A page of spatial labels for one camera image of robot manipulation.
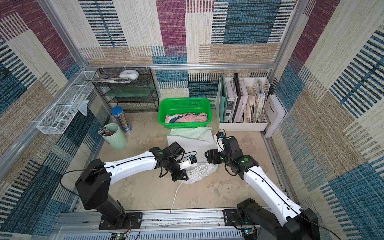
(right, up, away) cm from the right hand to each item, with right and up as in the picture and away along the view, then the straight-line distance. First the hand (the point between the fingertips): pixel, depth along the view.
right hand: (211, 151), depth 80 cm
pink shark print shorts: (-4, +19, +26) cm, 32 cm away
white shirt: (-8, +3, +16) cm, 19 cm away
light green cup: (-56, +4, +13) cm, 57 cm away
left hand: (-13, -13, 0) cm, 19 cm away
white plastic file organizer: (+19, +26, +9) cm, 34 cm away
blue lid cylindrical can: (-56, +22, +13) cm, 62 cm away
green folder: (+8, +28, +6) cm, 30 cm away
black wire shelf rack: (-54, +39, +27) cm, 72 cm away
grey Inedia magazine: (+40, +21, +13) cm, 48 cm away
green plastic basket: (-15, +22, +28) cm, 39 cm away
